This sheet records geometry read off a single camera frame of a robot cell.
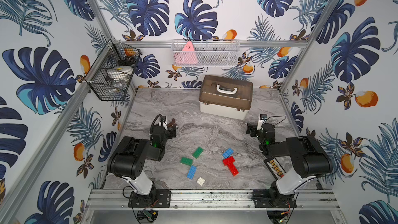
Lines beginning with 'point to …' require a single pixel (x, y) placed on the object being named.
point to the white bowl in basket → (126, 69)
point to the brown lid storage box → (225, 97)
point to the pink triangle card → (187, 55)
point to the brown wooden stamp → (172, 123)
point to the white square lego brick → (200, 181)
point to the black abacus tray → (275, 167)
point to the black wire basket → (110, 76)
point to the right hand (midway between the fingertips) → (257, 123)
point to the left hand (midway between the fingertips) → (165, 122)
